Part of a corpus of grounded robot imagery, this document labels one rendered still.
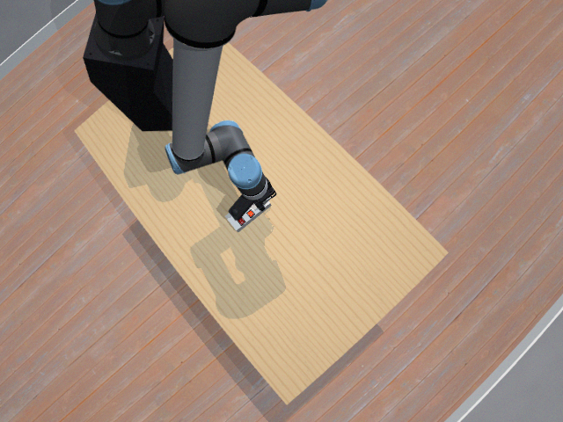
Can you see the grey power strip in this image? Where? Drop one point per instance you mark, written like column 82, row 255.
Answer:
column 252, row 213

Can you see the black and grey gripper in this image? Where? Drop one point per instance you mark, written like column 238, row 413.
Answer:
column 263, row 200

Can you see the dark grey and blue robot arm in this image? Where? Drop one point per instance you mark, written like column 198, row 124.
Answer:
column 122, row 32

